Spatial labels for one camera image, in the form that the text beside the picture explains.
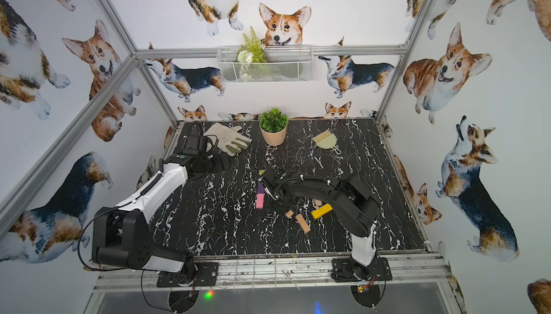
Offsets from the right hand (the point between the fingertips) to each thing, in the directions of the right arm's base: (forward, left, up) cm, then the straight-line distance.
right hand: (281, 208), depth 87 cm
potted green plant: (+36, +4, +11) cm, 38 cm away
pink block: (+4, +9, -1) cm, 10 cm away
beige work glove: (+36, +27, 0) cm, 45 cm away
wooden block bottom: (-4, -8, -2) cm, 9 cm away
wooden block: (-2, -3, 0) cm, 4 cm away
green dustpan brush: (+38, -23, -3) cm, 44 cm away
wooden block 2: (+2, -15, 0) cm, 15 cm away
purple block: (+10, +10, -1) cm, 14 cm away
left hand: (+16, +23, +12) cm, 30 cm away
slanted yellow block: (-1, -16, -2) cm, 16 cm away
